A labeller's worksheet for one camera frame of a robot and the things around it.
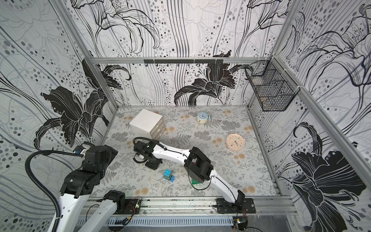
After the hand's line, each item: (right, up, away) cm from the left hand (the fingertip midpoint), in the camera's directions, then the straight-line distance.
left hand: (112, 155), depth 71 cm
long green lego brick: (+42, -18, +9) cm, 47 cm away
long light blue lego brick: (+29, -16, +10) cm, 34 cm away
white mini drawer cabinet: (+12, +15, +20) cm, 28 cm away
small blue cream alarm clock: (+49, +19, +36) cm, 64 cm away
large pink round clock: (+69, +3, +23) cm, 73 cm away
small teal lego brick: (+27, -11, +4) cm, 30 cm away
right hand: (+19, -9, +18) cm, 28 cm away
